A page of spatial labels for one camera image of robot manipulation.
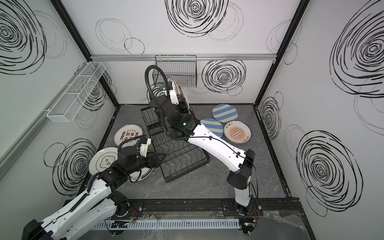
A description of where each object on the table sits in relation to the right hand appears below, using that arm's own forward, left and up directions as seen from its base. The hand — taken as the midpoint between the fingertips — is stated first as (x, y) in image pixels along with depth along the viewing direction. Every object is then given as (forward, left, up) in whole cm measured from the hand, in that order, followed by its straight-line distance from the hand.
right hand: (181, 95), depth 66 cm
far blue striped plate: (+27, -28, -42) cm, 57 cm away
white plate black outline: (-13, +51, -41) cm, 67 cm away
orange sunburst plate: (+9, -35, -41) cm, 55 cm away
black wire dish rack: (-10, +2, -41) cm, 42 cm away
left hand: (-17, +11, -27) cm, 33 cm away
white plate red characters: (+6, +43, -40) cm, 59 cm away
